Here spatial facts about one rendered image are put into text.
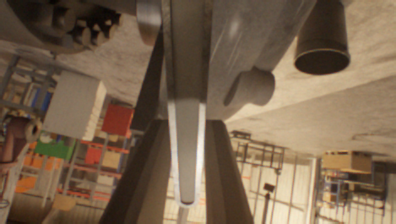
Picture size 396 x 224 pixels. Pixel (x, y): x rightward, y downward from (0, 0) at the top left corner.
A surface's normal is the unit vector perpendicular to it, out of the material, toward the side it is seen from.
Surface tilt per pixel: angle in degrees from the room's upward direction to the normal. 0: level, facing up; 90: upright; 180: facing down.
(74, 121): 90
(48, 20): 63
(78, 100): 90
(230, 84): 24
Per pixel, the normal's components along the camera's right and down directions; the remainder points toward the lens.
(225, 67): -0.09, 0.78
